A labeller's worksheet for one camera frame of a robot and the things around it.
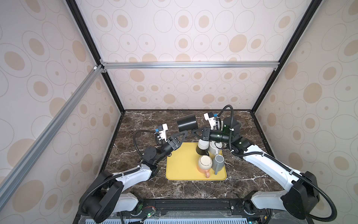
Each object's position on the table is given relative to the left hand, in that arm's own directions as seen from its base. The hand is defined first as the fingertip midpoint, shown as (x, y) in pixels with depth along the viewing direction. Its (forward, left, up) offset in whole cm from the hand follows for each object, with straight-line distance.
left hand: (190, 135), depth 64 cm
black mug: (+7, +1, 0) cm, 7 cm away
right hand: (+4, -2, -4) cm, 5 cm away
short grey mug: (-4, -17, -24) cm, 30 cm away
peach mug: (-3, -10, -24) cm, 26 cm away
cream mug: (+8, -17, -26) cm, 32 cm away
